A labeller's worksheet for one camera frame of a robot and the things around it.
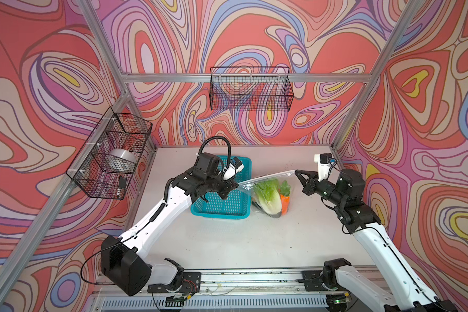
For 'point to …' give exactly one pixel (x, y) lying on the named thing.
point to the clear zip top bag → (247, 185)
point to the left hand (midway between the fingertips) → (236, 182)
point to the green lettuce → (267, 194)
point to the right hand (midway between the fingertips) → (297, 175)
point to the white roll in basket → (120, 160)
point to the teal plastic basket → (237, 204)
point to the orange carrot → (285, 191)
